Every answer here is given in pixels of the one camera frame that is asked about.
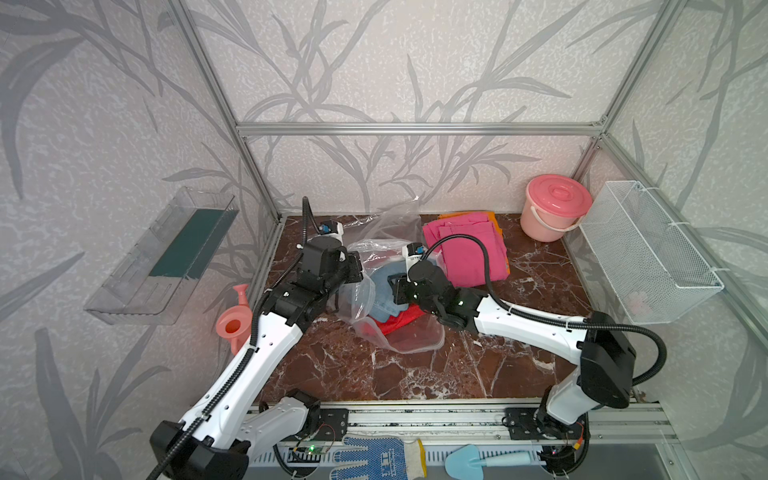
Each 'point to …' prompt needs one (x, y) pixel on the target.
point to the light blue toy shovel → (467, 464)
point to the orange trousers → (492, 215)
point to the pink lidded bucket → (553, 204)
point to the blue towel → (383, 304)
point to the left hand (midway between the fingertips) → (357, 255)
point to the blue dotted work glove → (386, 457)
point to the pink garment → (462, 258)
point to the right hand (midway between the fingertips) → (389, 275)
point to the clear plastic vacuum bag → (369, 309)
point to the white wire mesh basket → (655, 273)
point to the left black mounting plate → (333, 424)
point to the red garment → (411, 313)
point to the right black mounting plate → (521, 424)
